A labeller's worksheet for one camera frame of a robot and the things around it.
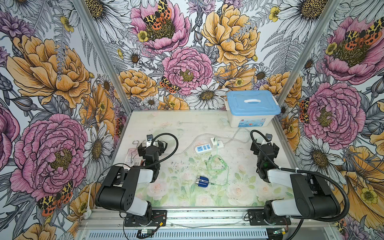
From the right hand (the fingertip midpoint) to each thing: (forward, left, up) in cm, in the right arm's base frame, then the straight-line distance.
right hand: (263, 144), depth 91 cm
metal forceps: (+9, +81, -7) cm, 82 cm away
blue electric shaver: (-19, +38, -6) cm, 43 cm away
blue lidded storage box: (+23, +3, +7) cm, 24 cm away
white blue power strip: (+2, +37, -6) cm, 37 cm away
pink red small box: (-6, +77, 0) cm, 77 cm away
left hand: (+2, +68, 0) cm, 68 cm away
